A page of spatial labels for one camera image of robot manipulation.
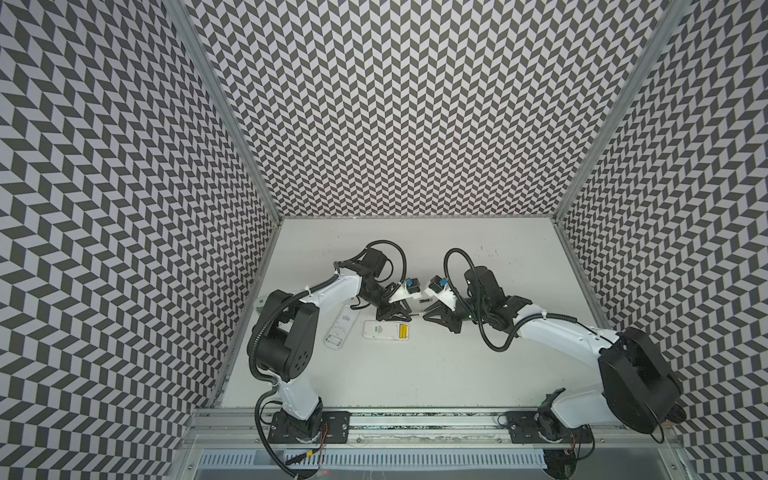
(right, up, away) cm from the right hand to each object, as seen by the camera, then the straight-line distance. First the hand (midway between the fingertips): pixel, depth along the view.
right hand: (427, 321), depth 81 cm
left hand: (-6, +1, +4) cm, 7 cm away
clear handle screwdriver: (-1, +2, -2) cm, 3 cm away
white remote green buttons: (-12, -5, +8) cm, 15 cm away
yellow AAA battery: (-7, -5, +8) cm, 11 cm away
